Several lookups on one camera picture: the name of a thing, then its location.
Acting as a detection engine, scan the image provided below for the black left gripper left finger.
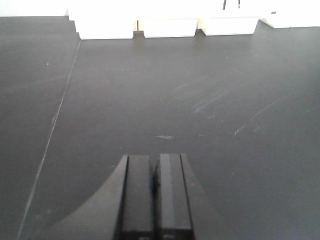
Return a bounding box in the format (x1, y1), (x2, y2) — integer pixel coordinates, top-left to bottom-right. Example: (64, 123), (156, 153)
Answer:
(44, 154), (155, 240)

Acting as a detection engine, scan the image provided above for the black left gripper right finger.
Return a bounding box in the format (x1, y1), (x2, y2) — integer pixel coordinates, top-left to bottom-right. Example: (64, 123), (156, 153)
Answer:
(153, 153), (238, 240)

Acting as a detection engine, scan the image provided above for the white plastic box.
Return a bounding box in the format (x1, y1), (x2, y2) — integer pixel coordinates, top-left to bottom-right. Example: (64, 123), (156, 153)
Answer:
(136, 16), (199, 39)
(67, 0), (135, 41)
(198, 15), (260, 36)

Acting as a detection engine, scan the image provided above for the white test tube rack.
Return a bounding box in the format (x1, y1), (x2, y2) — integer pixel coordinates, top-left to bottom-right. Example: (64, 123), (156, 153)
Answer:
(259, 0), (320, 29)

